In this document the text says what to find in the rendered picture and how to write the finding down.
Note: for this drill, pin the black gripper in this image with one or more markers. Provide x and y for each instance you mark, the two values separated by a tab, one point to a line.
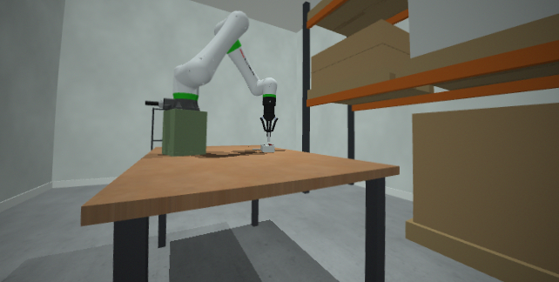
268	116

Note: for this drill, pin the white power strip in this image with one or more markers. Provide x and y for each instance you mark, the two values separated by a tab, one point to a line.
266	148

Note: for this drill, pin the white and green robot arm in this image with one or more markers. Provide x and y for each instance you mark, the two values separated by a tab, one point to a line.
200	70

